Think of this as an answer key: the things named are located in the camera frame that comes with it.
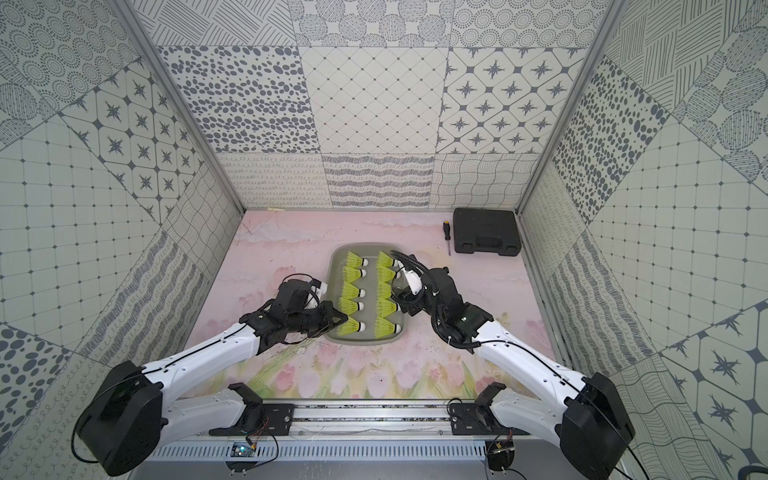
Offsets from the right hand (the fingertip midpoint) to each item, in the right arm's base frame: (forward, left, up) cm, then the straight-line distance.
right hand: (408, 284), depth 81 cm
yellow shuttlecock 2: (+11, +19, -12) cm, 25 cm away
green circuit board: (-36, +41, -18) cm, 57 cm away
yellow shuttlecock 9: (-1, +7, -13) cm, 15 cm away
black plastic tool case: (+35, -32, -17) cm, 50 cm away
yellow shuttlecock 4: (0, +18, -13) cm, 22 cm away
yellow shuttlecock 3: (+6, +19, -14) cm, 24 cm away
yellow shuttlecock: (+17, +19, -12) cm, 28 cm away
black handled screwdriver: (+34, -16, -15) cm, 41 cm away
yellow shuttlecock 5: (-8, +16, -10) cm, 21 cm away
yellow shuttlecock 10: (-7, +7, -13) cm, 16 cm away
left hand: (-9, +14, -5) cm, 17 cm away
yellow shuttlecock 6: (+17, +8, -13) cm, 22 cm away
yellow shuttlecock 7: (+12, +7, -13) cm, 19 cm away
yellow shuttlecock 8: (+5, +7, -12) cm, 15 cm away
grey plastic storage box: (+16, +24, -12) cm, 31 cm away
